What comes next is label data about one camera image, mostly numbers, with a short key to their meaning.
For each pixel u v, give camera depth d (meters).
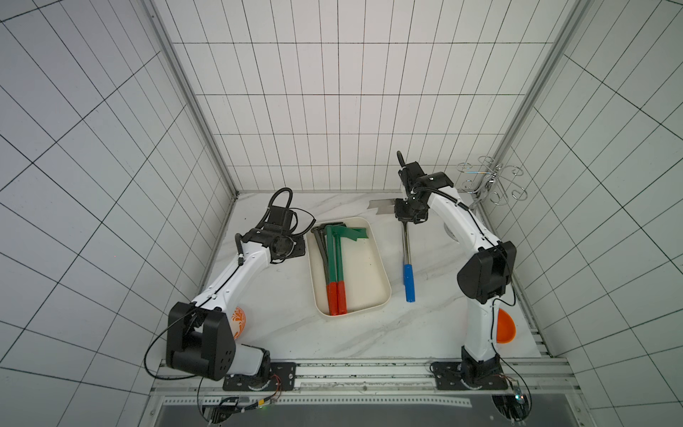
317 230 1.00
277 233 0.60
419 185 0.64
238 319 0.81
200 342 0.41
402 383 0.73
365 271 0.93
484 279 0.52
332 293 0.83
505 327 0.79
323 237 1.00
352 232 1.00
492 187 0.86
